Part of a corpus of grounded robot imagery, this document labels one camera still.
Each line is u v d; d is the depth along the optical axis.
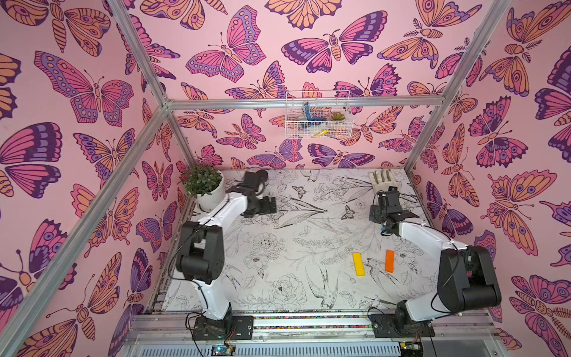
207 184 0.92
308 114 0.94
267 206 0.84
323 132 0.86
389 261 0.88
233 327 0.73
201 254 0.48
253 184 0.76
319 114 0.95
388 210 0.70
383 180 1.16
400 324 0.67
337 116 0.93
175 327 0.76
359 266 0.88
